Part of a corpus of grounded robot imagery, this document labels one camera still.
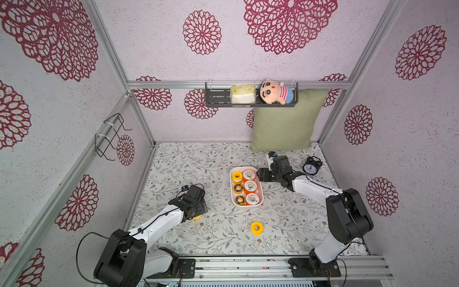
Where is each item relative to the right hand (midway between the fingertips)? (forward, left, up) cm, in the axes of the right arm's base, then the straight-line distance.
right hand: (261, 170), depth 94 cm
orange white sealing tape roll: (+1, +6, -6) cm, 9 cm away
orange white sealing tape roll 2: (-6, +6, -6) cm, 10 cm away
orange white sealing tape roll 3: (-14, +5, -6) cm, 16 cm away
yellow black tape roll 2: (-13, +11, -9) cm, 19 cm away
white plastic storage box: (-8, +1, -7) cm, 11 cm away
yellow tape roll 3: (-27, +3, -9) cm, 29 cm away
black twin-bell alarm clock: (+7, -29, -4) cm, 30 cm away
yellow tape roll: (0, +12, -7) cm, 14 cm away
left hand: (-20, +33, -7) cm, 39 cm away
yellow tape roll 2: (-23, +32, -9) cm, 40 cm away
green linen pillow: (+24, -16, +8) cm, 30 cm away
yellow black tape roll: (-6, +12, -9) cm, 16 cm away
